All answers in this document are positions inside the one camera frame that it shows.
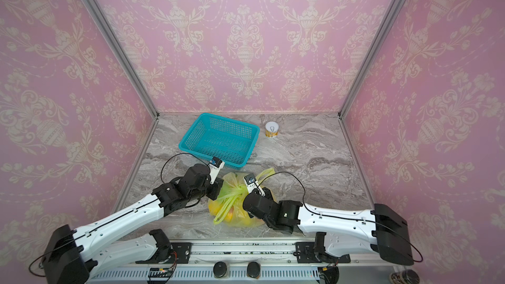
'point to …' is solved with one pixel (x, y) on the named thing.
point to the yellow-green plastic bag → (227, 205)
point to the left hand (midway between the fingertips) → (223, 182)
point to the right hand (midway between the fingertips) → (249, 194)
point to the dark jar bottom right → (405, 277)
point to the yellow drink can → (271, 129)
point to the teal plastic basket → (210, 136)
